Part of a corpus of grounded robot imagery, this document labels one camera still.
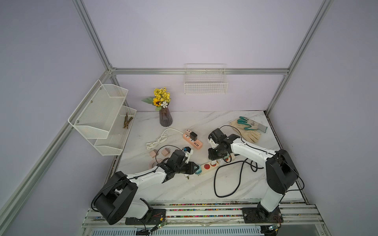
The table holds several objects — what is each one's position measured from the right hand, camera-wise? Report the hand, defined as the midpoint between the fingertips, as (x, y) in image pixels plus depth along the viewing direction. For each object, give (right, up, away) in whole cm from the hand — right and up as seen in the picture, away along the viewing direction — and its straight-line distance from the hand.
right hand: (213, 158), depth 90 cm
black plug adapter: (-12, +13, +8) cm, 20 cm away
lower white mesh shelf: (-60, +15, +1) cm, 62 cm away
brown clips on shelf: (-57, +24, +6) cm, 62 cm away
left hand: (-11, -5, -5) cm, 13 cm away
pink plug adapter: (-40, +2, +6) cm, 40 cm away
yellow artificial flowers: (-33, +38, +3) cm, 51 cm away
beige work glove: (+30, +13, +15) cm, 36 cm away
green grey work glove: (+35, +21, +21) cm, 45 cm away
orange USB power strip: (-10, +8, +9) cm, 16 cm away
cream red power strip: (-4, -4, -2) cm, 6 cm away
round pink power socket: (-38, -3, +3) cm, 38 cm away
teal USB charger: (-10, -6, -6) cm, 13 cm away
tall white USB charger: (0, -2, -2) cm, 3 cm away
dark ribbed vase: (-33, +26, +18) cm, 46 cm away
